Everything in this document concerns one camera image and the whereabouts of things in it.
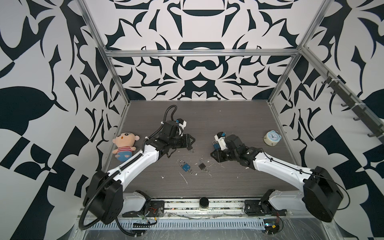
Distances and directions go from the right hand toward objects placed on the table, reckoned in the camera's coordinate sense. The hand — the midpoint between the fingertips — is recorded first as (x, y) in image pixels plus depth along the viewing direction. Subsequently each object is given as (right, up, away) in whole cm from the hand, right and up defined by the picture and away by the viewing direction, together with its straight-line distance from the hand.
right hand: (212, 153), depth 83 cm
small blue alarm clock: (+39, +6, +13) cm, 42 cm away
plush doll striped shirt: (-51, +5, +6) cm, 51 cm away
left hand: (-10, +9, -2) cm, 14 cm away
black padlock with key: (-5, -9, +5) cm, 11 cm away
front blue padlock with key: (-15, -9, +4) cm, 18 cm away
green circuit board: (+26, -31, -12) cm, 42 cm away
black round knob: (-6, -18, -15) cm, 25 cm away
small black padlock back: (-11, -1, +11) cm, 15 cm away
